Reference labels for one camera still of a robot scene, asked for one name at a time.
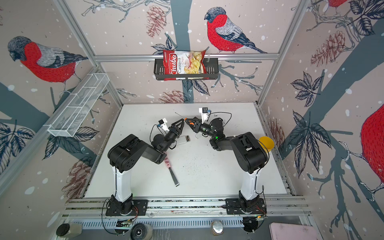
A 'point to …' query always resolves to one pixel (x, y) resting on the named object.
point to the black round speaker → (139, 231)
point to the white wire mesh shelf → (78, 105)
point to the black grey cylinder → (63, 229)
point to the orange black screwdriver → (184, 118)
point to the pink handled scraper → (173, 175)
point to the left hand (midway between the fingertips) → (184, 121)
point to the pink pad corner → (292, 231)
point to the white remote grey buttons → (182, 139)
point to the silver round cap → (217, 227)
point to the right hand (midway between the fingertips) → (184, 124)
